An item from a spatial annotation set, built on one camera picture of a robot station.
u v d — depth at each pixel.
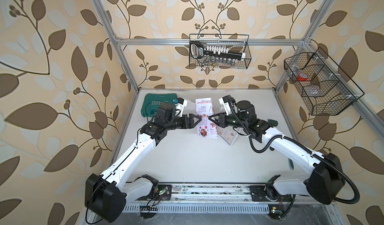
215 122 0.73
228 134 0.87
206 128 0.75
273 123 0.99
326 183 0.40
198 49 0.84
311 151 0.44
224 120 0.65
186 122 0.65
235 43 0.91
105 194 0.38
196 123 0.69
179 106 0.69
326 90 0.73
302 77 0.81
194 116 0.68
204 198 0.74
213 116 0.72
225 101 0.68
